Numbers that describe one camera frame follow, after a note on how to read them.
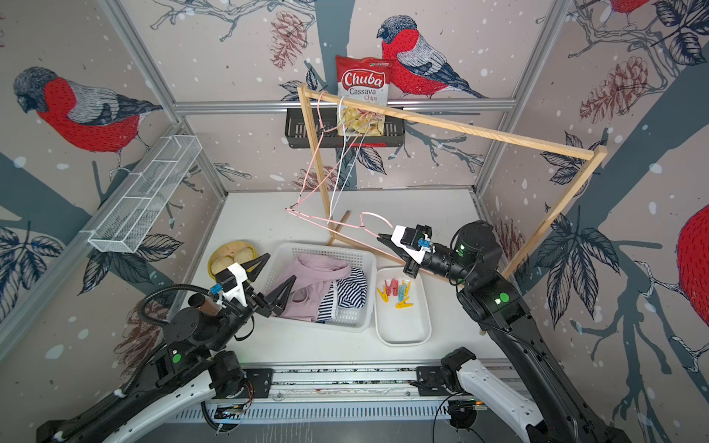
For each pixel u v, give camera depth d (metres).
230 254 0.98
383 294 0.90
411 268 0.50
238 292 0.51
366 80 0.83
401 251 0.47
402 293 0.89
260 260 0.62
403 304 0.88
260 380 0.73
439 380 0.73
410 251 0.46
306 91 0.61
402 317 0.87
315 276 0.81
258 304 0.55
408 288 0.91
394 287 0.91
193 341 0.45
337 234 1.04
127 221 0.72
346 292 0.82
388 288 0.91
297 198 1.27
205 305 0.81
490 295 0.44
